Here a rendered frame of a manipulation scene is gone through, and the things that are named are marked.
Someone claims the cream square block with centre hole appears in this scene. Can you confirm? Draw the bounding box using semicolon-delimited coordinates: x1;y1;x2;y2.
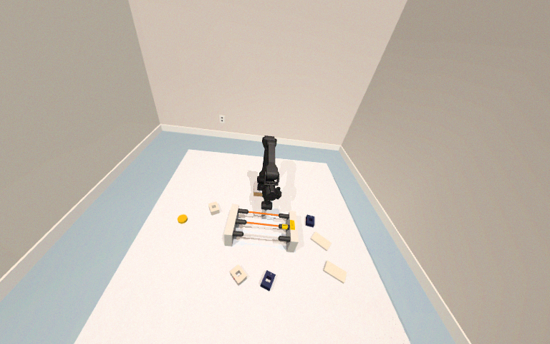
208;202;219;216

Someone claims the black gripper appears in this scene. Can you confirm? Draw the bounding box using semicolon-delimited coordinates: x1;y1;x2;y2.
261;184;272;210

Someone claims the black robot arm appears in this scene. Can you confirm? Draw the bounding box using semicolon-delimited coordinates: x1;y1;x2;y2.
257;135;281;201

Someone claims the beige box with red arrow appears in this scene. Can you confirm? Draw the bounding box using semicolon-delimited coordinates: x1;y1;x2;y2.
230;265;247;286

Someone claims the beige rectangular block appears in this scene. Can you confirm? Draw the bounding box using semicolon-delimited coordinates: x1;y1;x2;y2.
311;232;331;251
323;260;347;284

